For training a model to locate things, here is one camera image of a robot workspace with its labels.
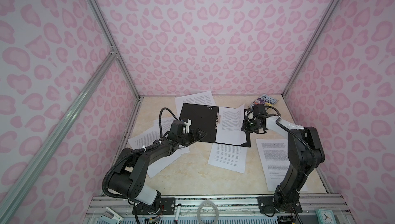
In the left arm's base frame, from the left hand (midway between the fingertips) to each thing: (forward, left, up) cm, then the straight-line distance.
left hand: (203, 134), depth 87 cm
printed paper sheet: (+37, -1, -10) cm, 39 cm away
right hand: (+7, -25, -5) cm, 26 cm away
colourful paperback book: (+34, -46, -9) cm, 58 cm away
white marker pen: (-36, +13, -9) cm, 40 cm away
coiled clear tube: (-32, -3, -10) cm, 34 cm away
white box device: (-36, +43, -7) cm, 57 cm away
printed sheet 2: (-10, -17, -11) cm, 22 cm away
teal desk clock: (-39, -54, -8) cm, 67 cm away
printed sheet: (+10, -19, -10) cm, 23 cm away
